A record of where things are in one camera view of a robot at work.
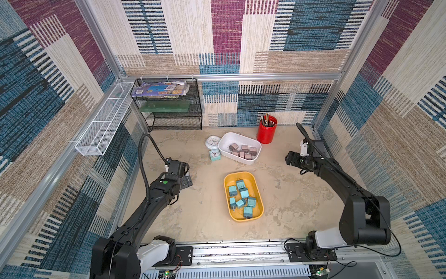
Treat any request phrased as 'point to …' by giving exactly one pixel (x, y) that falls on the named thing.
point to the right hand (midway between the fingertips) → (295, 162)
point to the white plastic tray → (227, 139)
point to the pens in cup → (265, 120)
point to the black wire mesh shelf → (190, 120)
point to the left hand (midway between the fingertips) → (178, 180)
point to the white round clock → (212, 142)
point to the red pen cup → (266, 128)
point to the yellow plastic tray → (252, 182)
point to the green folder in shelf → (164, 106)
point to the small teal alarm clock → (215, 154)
